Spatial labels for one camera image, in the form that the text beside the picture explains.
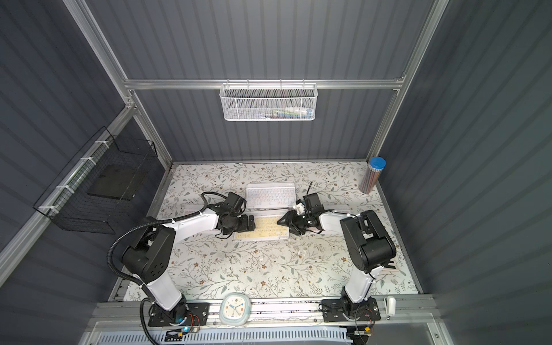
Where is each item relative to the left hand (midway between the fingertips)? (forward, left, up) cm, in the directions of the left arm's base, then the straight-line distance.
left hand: (250, 230), depth 92 cm
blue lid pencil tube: (+21, -55, +13) cm, 60 cm away
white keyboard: (+19, -8, 0) cm, 21 cm away
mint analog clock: (-30, +2, +1) cm, 30 cm away
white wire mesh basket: (+72, -7, +19) cm, 75 cm away
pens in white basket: (+39, -19, +33) cm, 54 cm away
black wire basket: (-7, +50, +32) cm, 60 cm away
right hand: (+1, -14, +3) cm, 15 cm away
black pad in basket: (+5, +44, +27) cm, 52 cm away
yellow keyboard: (+1, -7, +1) cm, 7 cm away
